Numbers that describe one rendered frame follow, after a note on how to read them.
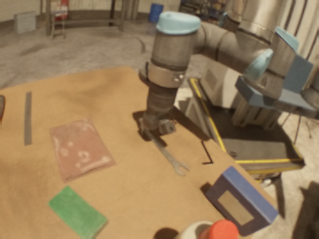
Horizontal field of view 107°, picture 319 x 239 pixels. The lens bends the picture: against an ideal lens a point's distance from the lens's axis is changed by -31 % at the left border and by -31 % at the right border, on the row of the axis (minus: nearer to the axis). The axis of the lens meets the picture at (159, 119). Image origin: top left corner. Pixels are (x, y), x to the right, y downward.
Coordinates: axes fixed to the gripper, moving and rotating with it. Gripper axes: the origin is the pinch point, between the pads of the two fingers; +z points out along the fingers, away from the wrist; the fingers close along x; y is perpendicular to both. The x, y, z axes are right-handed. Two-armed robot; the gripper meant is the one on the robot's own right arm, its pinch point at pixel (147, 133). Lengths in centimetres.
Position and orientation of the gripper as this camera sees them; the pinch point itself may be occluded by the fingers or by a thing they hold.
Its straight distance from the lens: 56.1
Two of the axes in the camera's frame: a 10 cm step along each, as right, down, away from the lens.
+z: -1.9, 7.7, 6.1
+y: 6.1, 5.8, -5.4
